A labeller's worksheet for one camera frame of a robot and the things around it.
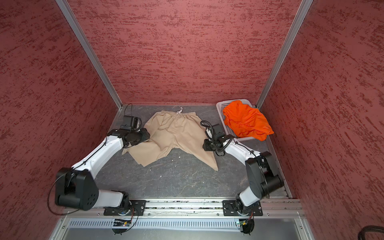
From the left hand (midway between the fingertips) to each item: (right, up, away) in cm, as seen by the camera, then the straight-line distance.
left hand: (147, 138), depth 87 cm
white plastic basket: (+48, +22, +25) cm, 59 cm away
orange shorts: (+66, +10, +18) cm, 69 cm away
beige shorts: (+11, +4, +16) cm, 19 cm away
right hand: (+35, -7, +3) cm, 35 cm away
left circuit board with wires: (-8, -40, -15) cm, 43 cm away
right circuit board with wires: (+55, -40, -16) cm, 70 cm away
